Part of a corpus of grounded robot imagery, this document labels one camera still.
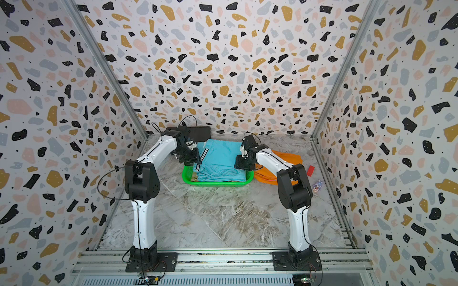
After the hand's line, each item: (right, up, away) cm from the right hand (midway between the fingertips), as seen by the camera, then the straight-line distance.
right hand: (238, 165), depth 98 cm
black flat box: (-27, +20, +20) cm, 39 cm away
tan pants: (-23, -6, -3) cm, 24 cm away
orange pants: (+14, -6, 0) cm, 15 cm away
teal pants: (-11, +4, +3) cm, 12 cm away
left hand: (-21, +2, -1) cm, 21 cm away
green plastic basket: (-25, -7, -6) cm, 27 cm away
